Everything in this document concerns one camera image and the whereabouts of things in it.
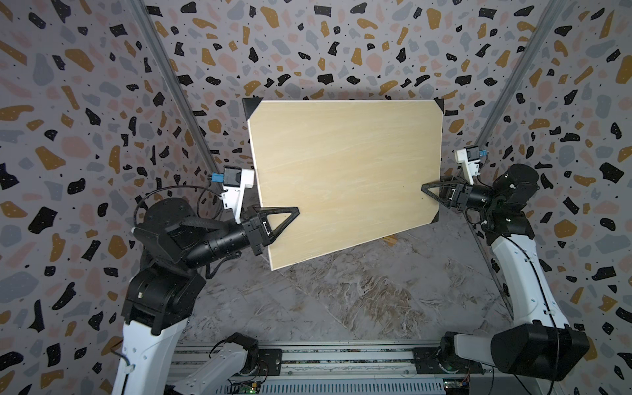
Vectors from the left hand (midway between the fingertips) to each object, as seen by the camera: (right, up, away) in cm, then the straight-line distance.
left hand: (299, 217), depth 44 cm
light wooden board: (+14, +17, +47) cm, 52 cm away
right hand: (+28, +6, +17) cm, 34 cm away
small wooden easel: (+30, -11, +55) cm, 63 cm away
